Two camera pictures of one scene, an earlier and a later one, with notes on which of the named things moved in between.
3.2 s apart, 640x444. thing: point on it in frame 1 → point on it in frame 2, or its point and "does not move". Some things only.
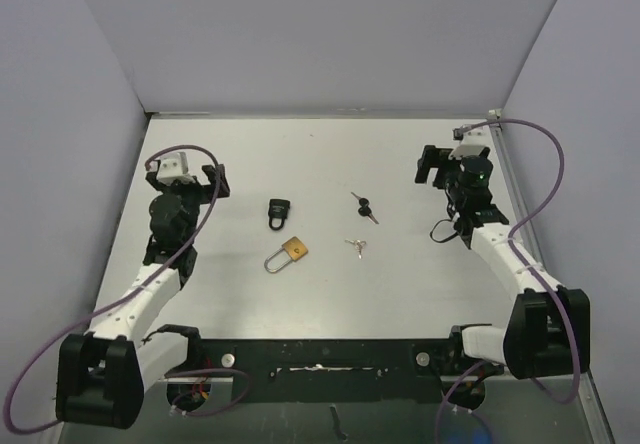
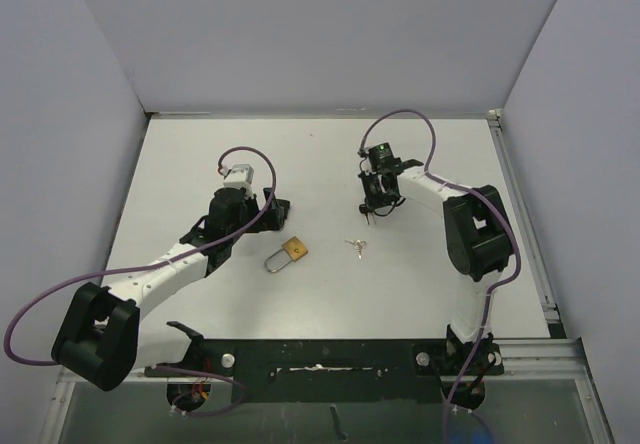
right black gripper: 430,160 → 374,202
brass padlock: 295,247 does not move
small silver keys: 359,246 does not move
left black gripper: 195,185 → 270,222
